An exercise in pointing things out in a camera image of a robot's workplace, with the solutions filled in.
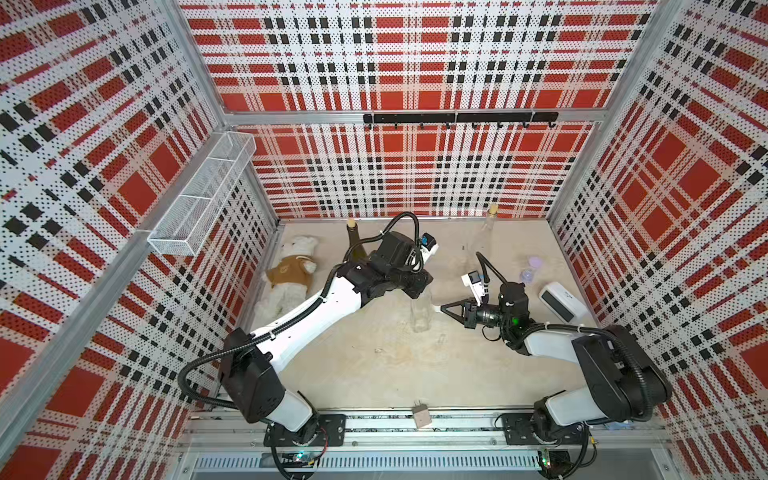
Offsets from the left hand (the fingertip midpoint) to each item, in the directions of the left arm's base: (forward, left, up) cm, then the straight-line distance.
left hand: (429, 276), depth 77 cm
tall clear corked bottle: (+17, -18, -6) cm, 25 cm away
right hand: (-4, -5, -10) cm, 12 cm away
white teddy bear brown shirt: (+10, +44, -16) cm, 48 cm away
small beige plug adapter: (-29, +2, -20) cm, 35 cm away
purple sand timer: (+14, -36, -20) cm, 43 cm away
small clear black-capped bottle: (-1, +1, -17) cm, 17 cm away
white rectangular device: (+1, -43, -16) cm, 46 cm away
